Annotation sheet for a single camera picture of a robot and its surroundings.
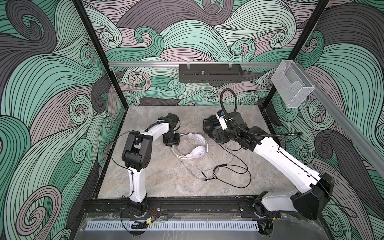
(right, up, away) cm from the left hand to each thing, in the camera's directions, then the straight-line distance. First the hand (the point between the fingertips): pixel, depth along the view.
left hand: (175, 143), depth 95 cm
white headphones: (+14, -3, -10) cm, 18 cm away
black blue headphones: (+23, +13, +2) cm, 26 cm away
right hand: (+26, +11, -18) cm, 33 cm away
